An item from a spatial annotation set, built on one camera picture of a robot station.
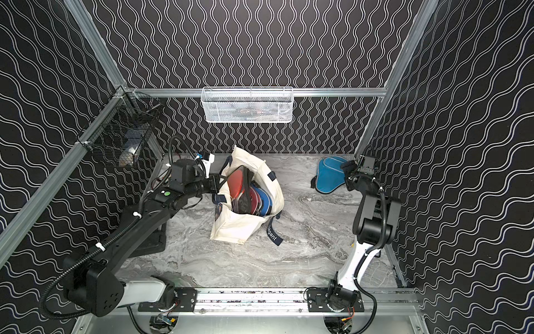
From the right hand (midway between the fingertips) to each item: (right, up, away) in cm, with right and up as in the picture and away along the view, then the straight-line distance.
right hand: (344, 169), depth 100 cm
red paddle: (-48, -5, -15) cm, 51 cm away
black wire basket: (-103, +15, -8) cm, 105 cm away
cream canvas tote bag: (-51, -22, -22) cm, 60 cm away
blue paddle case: (-37, -14, -14) cm, 42 cm away
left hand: (-52, -3, -23) cm, 57 cm away
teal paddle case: (-4, -2, +8) cm, 9 cm away
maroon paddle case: (-42, -14, -16) cm, 47 cm away
